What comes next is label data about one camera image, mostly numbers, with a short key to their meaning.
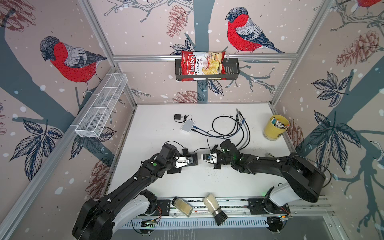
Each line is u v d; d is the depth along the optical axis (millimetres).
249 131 1037
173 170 727
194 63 878
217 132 1037
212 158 698
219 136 1010
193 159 746
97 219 385
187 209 705
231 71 949
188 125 1033
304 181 438
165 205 746
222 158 736
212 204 701
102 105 791
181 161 712
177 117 1113
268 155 893
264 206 658
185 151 925
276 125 922
